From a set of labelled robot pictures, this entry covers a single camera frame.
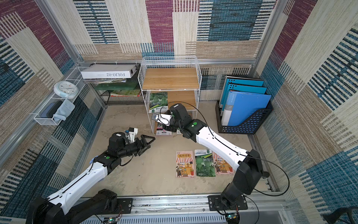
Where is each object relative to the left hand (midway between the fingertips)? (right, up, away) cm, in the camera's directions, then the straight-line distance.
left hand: (152, 141), depth 77 cm
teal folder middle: (+55, +31, +12) cm, 64 cm away
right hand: (+7, +15, -1) cm, 17 cm away
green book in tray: (-22, +36, +24) cm, 48 cm away
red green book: (-23, +30, +22) cm, 44 cm away
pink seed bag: (+18, -16, +10) cm, 26 cm away
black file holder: (+61, +11, +12) cm, 63 cm away
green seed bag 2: (+2, +22, +10) cm, 25 cm away
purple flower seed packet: (+1, +3, +25) cm, 25 cm away
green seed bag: (+30, -15, +10) cm, 35 cm away
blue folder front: (+50, +22, +8) cm, 56 cm away
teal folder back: (+54, +37, +14) cm, 67 cm away
